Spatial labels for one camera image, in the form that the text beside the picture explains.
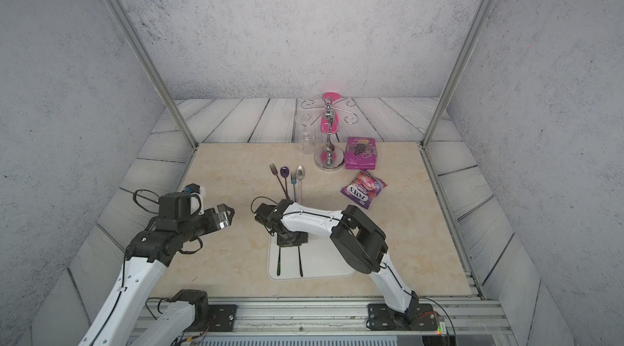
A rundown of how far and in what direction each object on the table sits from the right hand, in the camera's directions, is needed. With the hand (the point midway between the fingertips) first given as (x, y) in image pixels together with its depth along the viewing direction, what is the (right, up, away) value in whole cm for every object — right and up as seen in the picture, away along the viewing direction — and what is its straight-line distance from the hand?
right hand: (293, 243), depth 87 cm
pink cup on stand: (+13, +45, +12) cm, 48 cm away
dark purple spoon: (+3, -5, -3) cm, 7 cm away
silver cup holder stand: (+13, +31, +28) cm, 43 cm away
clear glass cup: (+4, +37, +15) cm, 40 cm away
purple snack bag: (+27, +33, +21) cm, 47 cm away
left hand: (-20, +13, -11) cm, 26 cm away
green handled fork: (-5, -6, -4) cm, 9 cm away
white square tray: (+9, -4, -1) cm, 10 cm away
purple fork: (-11, +24, +23) cm, 35 cm away
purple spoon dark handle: (-6, +24, +21) cm, 33 cm away
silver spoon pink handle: (+1, +23, +20) cm, 31 cm away
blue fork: (-2, +20, +20) cm, 29 cm away
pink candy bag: (+27, +18, +14) cm, 36 cm away
